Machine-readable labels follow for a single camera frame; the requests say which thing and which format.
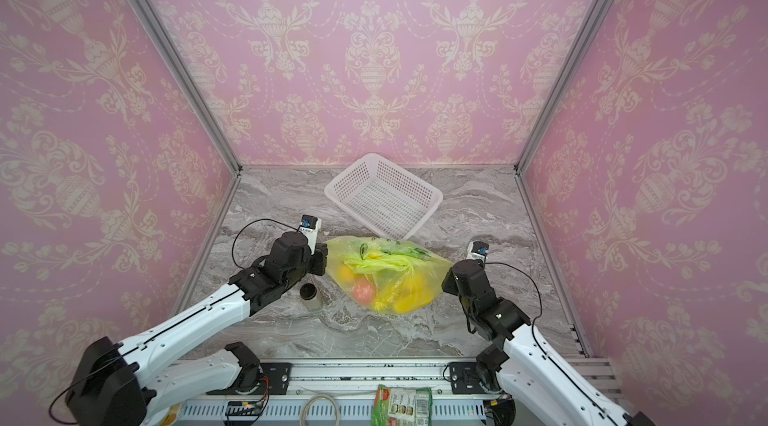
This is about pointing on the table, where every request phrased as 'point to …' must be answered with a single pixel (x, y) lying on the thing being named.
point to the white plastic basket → (385, 196)
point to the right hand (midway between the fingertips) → (454, 267)
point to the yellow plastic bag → (389, 275)
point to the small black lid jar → (310, 297)
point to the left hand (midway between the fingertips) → (327, 247)
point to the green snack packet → (402, 406)
